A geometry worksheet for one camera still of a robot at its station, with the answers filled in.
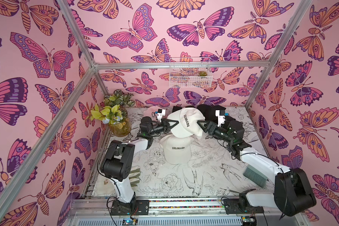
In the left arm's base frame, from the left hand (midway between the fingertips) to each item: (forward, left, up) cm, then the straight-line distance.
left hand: (180, 123), depth 81 cm
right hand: (-2, -12, +3) cm, 12 cm away
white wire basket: (+35, -8, +12) cm, 37 cm away
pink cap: (+23, +22, -15) cm, 35 cm away
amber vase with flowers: (+9, +42, 0) cm, 43 cm away
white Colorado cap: (-2, -4, 0) cm, 5 cm away
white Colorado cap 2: (-8, +1, -18) cm, 20 cm away
